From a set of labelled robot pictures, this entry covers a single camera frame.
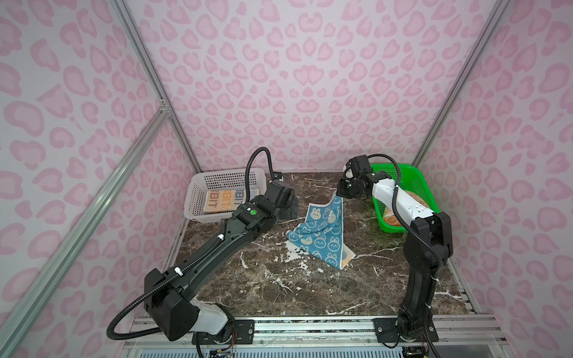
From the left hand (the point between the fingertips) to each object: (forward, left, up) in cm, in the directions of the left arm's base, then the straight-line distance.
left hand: (283, 198), depth 77 cm
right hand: (+12, -22, -10) cm, 27 cm away
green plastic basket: (+28, -63, -24) cm, 72 cm away
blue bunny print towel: (-1, -15, -24) cm, 28 cm away
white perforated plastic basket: (+24, +41, -18) cm, 51 cm away
